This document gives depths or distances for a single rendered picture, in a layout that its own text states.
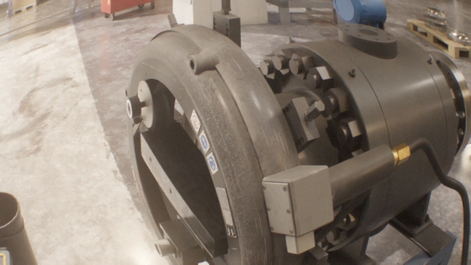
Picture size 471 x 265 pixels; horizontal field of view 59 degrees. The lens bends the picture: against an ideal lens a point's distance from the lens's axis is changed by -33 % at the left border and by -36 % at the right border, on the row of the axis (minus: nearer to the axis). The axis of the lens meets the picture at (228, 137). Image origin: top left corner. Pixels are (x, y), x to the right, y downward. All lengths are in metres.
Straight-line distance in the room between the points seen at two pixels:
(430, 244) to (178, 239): 0.90
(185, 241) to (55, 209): 1.40
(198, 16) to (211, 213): 3.99
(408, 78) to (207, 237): 0.70
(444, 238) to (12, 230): 1.63
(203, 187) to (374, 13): 0.86
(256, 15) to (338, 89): 4.04
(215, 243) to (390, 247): 1.12
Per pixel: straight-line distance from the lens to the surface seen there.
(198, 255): 1.26
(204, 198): 1.24
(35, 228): 2.43
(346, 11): 1.76
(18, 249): 1.88
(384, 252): 2.09
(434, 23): 6.06
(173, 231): 1.26
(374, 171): 1.05
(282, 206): 0.96
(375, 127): 1.29
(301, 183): 0.93
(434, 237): 1.76
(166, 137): 1.39
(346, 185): 1.01
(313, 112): 1.00
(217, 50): 1.12
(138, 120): 1.40
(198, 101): 1.08
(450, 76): 1.86
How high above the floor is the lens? 1.28
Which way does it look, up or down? 25 degrees down
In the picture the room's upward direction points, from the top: 3 degrees counter-clockwise
